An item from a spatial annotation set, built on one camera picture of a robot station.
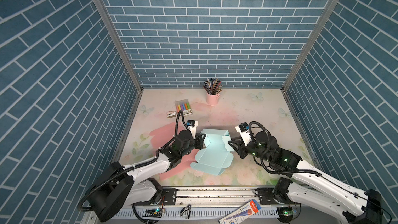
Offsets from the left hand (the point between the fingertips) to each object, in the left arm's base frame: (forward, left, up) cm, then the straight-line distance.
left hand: (207, 136), depth 82 cm
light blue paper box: (-11, -5, -1) cm, 12 cm away
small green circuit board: (-32, +26, -14) cm, 43 cm away
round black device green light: (-34, -36, -11) cm, 51 cm away
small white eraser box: (+21, +23, -10) cm, 33 cm away
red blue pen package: (-32, -17, -10) cm, 38 cm away
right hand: (-6, -10, +8) cm, 14 cm away
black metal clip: (-31, +9, -11) cm, 34 cm away
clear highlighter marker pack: (+30, +15, -11) cm, 35 cm away
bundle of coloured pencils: (+37, -5, +1) cm, 37 cm away
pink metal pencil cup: (+30, -5, -4) cm, 30 cm away
